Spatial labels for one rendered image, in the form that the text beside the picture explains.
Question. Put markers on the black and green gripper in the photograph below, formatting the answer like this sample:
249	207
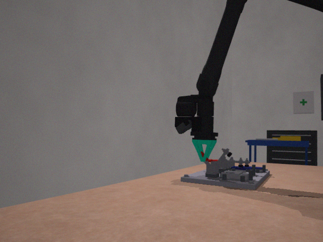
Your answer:
206	136

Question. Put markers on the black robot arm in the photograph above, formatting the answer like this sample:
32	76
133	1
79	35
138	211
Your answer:
208	81

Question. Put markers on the toggle clamp with red handle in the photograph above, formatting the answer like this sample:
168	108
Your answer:
232	164
223	165

